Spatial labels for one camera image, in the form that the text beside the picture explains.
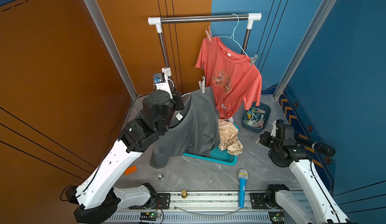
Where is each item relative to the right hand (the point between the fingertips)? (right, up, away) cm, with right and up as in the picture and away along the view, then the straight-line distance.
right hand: (261, 135), depth 80 cm
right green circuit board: (+4, -37, -9) cm, 39 cm away
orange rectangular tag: (-71, -20, +3) cm, 74 cm away
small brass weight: (-41, -28, -6) cm, 50 cm away
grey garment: (-35, +4, -7) cm, 36 cm away
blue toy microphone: (-10, -21, -2) cm, 24 cm away
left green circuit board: (-56, -37, -10) cm, 68 cm away
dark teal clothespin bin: (+6, +7, +25) cm, 26 cm away
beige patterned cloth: (-16, -2, +6) cm, 17 cm away
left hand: (-42, +23, -22) cm, 53 cm away
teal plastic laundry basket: (-22, -14, +9) cm, 28 cm away
